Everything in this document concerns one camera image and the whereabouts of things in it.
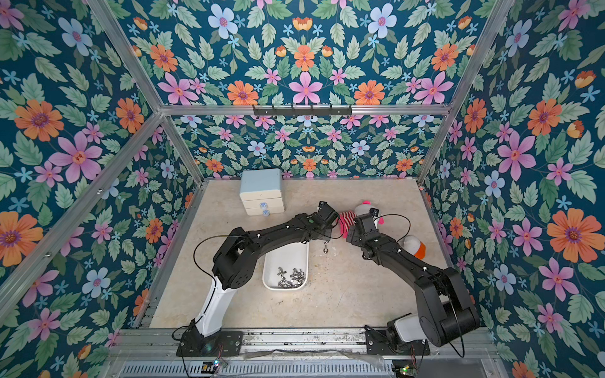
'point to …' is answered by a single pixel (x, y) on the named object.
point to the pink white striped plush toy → (347, 220)
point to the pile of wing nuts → (298, 276)
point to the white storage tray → (286, 268)
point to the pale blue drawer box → (261, 191)
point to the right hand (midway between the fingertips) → (362, 232)
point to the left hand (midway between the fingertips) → (328, 229)
